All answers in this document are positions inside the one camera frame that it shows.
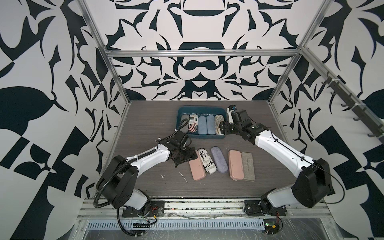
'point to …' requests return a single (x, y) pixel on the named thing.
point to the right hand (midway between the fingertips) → (224, 122)
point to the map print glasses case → (218, 119)
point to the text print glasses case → (208, 163)
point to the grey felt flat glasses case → (248, 173)
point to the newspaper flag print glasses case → (193, 127)
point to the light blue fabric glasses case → (202, 125)
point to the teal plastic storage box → (214, 110)
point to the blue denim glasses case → (211, 124)
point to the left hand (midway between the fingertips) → (191, 156)
